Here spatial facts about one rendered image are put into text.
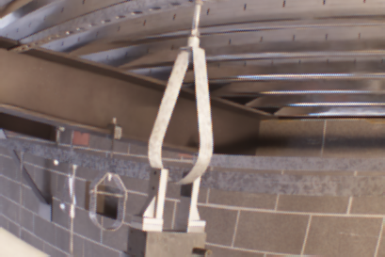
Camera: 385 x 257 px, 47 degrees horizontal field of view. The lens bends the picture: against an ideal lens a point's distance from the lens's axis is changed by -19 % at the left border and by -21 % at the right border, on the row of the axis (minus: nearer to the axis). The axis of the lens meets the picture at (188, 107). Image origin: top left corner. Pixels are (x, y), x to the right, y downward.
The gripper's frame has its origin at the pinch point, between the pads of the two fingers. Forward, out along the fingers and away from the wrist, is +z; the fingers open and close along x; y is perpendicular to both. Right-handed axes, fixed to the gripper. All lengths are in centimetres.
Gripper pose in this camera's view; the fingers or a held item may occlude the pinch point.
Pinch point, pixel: (174, 183)
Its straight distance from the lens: 81.3
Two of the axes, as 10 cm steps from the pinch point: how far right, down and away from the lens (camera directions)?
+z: 1.3, -9.8, 1.4
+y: 7.1, 0.0, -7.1
